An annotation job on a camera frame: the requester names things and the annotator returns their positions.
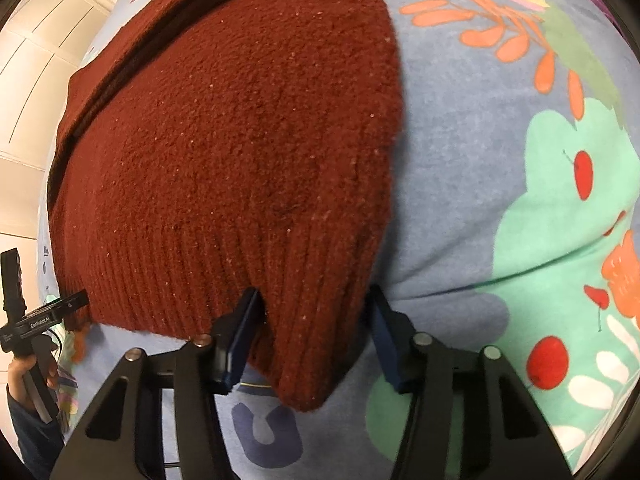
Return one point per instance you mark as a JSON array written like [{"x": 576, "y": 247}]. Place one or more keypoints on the dark red knit sweater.
[{"x": 225, "y": 135}]

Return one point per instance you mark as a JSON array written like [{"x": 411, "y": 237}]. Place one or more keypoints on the blue printed blanket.
[{"x": 450, "y": 160}]

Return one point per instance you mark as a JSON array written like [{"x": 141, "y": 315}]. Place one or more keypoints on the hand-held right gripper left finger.
[{"x": 240, "y": 330}]

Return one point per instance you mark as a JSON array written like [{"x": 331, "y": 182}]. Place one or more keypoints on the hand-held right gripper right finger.
[{"x": 385, "y": 330}]

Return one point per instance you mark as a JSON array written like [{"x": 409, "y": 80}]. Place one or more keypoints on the white wardrobe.
[{"x": 40, "y": 85}]

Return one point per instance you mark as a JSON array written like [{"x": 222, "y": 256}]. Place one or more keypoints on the person's left hand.
[{"x": 17, "y": 377}]

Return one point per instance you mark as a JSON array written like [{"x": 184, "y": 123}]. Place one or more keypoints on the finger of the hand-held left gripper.
[{"x": 72, "y": 302}]

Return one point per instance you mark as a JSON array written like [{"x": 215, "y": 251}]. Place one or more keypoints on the person's left forearm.
[{"x": 35, "y": 435}]

